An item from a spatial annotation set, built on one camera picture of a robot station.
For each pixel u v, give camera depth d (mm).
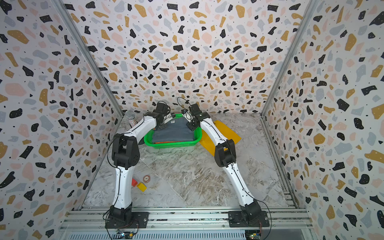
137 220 732
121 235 718
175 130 999
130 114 816
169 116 968
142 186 842
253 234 706
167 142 950
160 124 835
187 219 765
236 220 735
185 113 950
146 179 862
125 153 593
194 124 878
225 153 694
